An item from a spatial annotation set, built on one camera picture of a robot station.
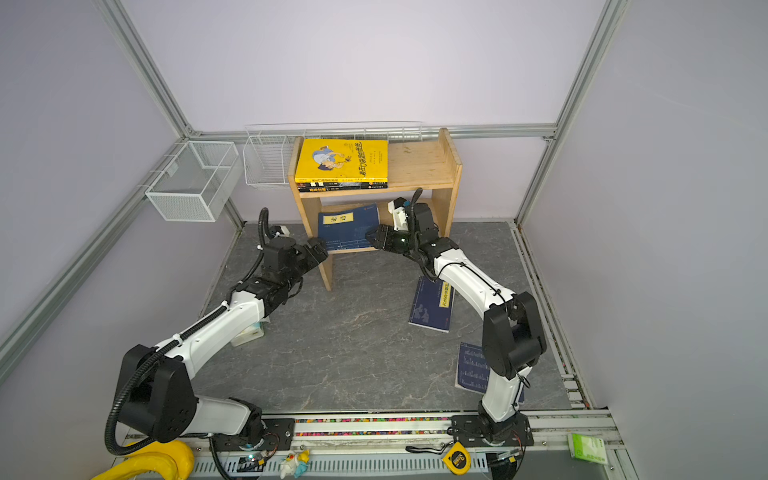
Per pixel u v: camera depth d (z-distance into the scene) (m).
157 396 0.41
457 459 0.69
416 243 0.67
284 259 0.64
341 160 0.69
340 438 0.74
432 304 0.96
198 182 0.98
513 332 0.47
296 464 0.67
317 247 0.77
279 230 0.75
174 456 0.68
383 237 0.74
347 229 0.87
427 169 0.74
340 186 0.68
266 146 0.94
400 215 0.78
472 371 0.83
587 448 0.70
